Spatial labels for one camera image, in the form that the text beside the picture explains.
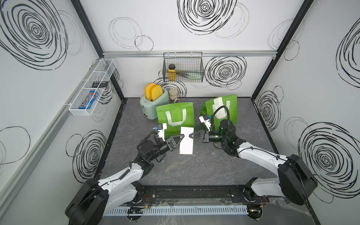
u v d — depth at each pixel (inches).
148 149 22.8
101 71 35.4
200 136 26.8
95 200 15.9
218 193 29.6
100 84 29.6
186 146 27.8
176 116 34.8
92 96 27.3
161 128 26.7
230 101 36.0
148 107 37.7
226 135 24.3
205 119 27.8
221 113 36.9
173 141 26.4
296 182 16.3
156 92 38.3
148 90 37.9
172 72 33.6
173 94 45.6
